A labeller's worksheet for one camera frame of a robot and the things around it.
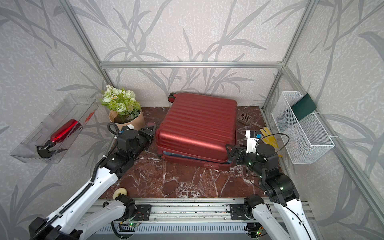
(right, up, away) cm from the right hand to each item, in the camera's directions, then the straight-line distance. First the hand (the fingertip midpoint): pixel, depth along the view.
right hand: (232, 144), depth 67 cm
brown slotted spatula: (+20, +12, +45) cm, 50 cm away
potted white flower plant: (-59, +18, +18) cm, 64 cm away
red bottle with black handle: (-74, +5, -4) cm, 74 cm away
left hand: (-37, +7, +7) cm, 38 cm away
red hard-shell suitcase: (-17, +6, +9) cm, 20 cm away
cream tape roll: (-57, -26, +11) cm, 64 cm away
